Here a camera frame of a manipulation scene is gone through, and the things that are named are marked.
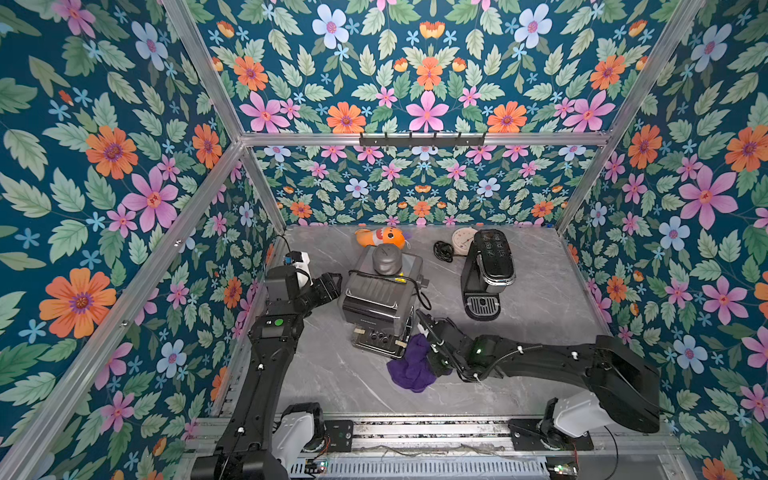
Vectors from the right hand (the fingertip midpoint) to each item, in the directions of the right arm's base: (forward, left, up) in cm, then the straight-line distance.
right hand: (429, 351), depth 84 cm
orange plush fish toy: (+39, +16, +7) cm, 43 cm away
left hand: (+11, +25, +19) cm, 34 cm away
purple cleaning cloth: (-6, +4, +1) cm, 8 cm away
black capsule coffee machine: (+16, -15, +18) cm, 29 cm away
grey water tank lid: (+12, +11, +27) cm, 31 cm away
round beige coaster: (+44, -13, 0) cm, 45 cm away
